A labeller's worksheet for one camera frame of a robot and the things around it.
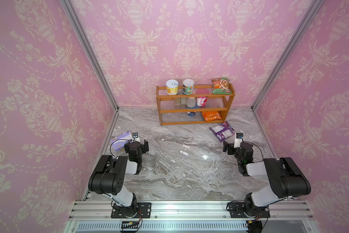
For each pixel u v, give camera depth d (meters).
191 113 1.12
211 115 1.10
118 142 0.92
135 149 0.73
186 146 0.98
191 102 1.00
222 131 1.03
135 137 0.81
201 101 0.97
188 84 0.85
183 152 0.95
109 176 0.46
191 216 1.96
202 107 1.01
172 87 0.86
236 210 0.73
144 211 0.74
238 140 0.82
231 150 0.86
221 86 0.88
